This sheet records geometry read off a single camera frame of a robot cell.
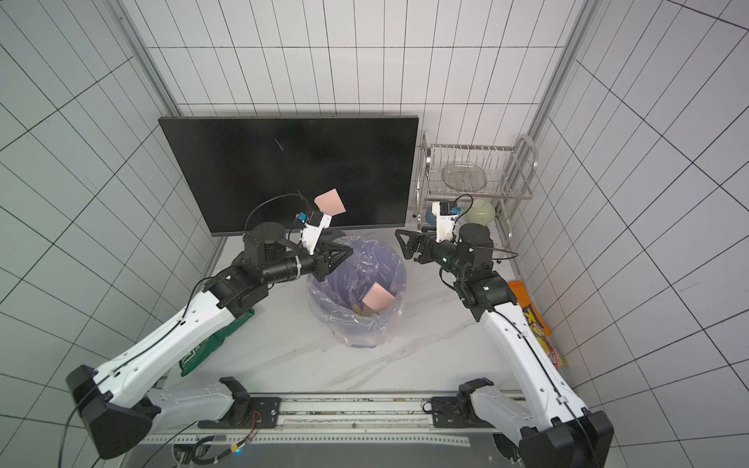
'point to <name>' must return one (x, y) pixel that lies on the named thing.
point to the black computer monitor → (249, 170)
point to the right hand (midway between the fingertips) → (397, 232)
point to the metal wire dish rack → (508, 170)
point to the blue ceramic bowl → (430, 218)
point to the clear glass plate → (464, 176)
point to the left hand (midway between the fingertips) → (345, 257)
